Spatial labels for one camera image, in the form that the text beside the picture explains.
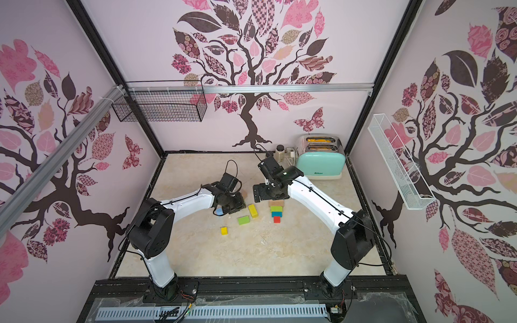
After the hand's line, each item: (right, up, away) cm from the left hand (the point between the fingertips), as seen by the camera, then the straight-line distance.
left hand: (243, 210), depth 92 cm
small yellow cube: (-8, -9, -4) cm, 12 cm away
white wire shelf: (+60, +13, -26) cm, 66 cm away
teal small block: (+16, -3, +3) cm, 17 cm away
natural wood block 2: (+16, +2, +6) cm, 17 cm away
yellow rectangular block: (+5, -1, +2) cm, 5 cm away
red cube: (+16, -5, 0) cm, 17 cm away
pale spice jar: (+19, +28, +17) cm, 38 cm away
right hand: (+11, +7, -11) cm, 17 cm away
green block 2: (0, -5, 0) cm, 5 cm away
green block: (+16, 0, +4) cm, 16 cm away
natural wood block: (+16, +3, +7) cm, 18 cm away
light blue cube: (-9, +1, -9) cm, 13 cm away
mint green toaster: (+38, +26, +5) cm, 46 cm away
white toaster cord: (+24, +28, +15) cm, 40 cm away
